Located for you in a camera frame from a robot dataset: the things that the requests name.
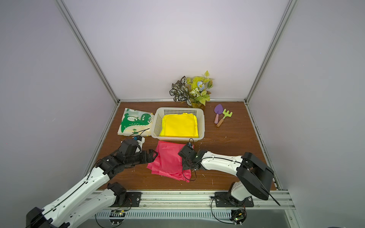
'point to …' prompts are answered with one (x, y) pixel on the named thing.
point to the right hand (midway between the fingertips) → (185, 161)
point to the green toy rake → (226, 114)
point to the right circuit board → (238, 216)
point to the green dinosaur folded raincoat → (135, 122)
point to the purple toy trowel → (218, 109)
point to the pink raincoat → (168, 163)
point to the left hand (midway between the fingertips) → (154, 154)
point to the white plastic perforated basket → (160, 112)
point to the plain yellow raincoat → (179, 125)
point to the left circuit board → (118, 213)
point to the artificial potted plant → (194, 90)
